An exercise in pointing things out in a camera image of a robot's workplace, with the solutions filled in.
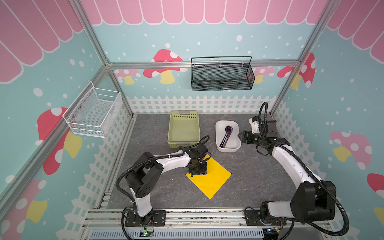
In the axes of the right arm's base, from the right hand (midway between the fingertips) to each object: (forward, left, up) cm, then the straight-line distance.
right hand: (242, 134), depth 86 cm
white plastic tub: (+6, +1, -17) cm, 18 cm away
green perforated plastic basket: (+17, +36, -16) cm, 43 cm away
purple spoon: (+17, +4, -17) cm, 24 cm away
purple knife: (+10, +5, -18) cm, 21 cm away
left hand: (-18, +23, -17) cm, 33 cm away
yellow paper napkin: (-22, +19, -18) cm, 34 cm away
